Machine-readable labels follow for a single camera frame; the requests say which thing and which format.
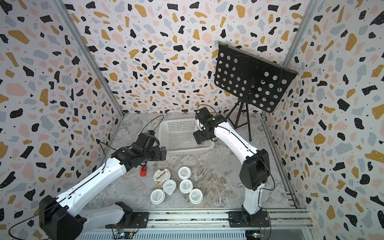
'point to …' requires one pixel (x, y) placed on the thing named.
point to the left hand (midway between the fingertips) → (160, 151)
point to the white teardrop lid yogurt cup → (169, 186)
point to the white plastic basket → (177, 135)
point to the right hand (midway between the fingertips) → (202, 137)
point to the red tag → (143, 171)
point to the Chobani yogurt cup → (161, 175)
